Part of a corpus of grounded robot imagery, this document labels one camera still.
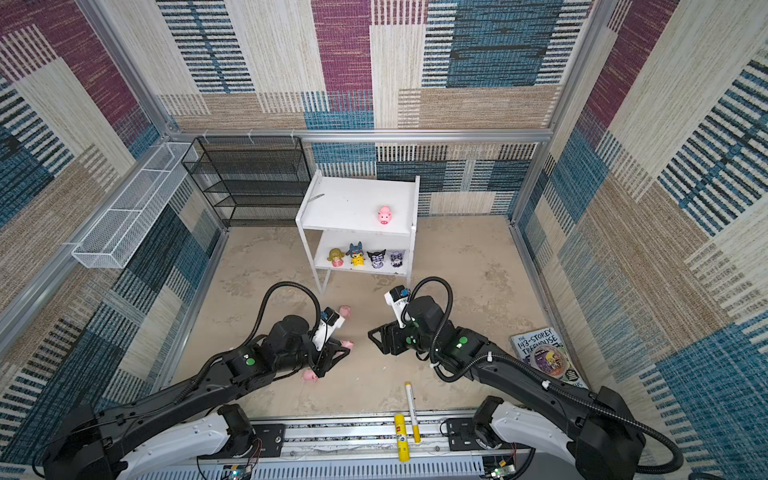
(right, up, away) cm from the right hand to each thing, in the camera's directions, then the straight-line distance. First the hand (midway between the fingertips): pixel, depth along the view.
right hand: (380, 337), depth 76 cm
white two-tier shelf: (-5, +28, -2) cm, 29 cm away
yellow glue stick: (+5, -23, -3) cm, 24 cm away
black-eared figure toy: (-1, +20, +7) cm, 21 cm away
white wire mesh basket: (-62, +25, -4) cm, 67 cm away
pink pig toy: (+1, +30, -3) cm, 30 cm away
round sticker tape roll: (+47, -8, +8) cm, 48 cm away
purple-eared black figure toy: (+4, +19, +7) cm, 21 cm away
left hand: (-8, -2, +1) cm, 9 cm away
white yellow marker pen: (+8, -20, +2) cm, 21 cm away
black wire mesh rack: (-47, +47, +34) cm, 74 cm away
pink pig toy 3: (-19, -12, +5) cm, 23 cm away
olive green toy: (-13, +20, +9) cm, 26 cm away
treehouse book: (+41, -6, +11) cm, 43 cm away
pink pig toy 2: (-8, -2, 0) cm, 8 cm away
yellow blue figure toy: (-7, +20, +9) cm, 23 cm away
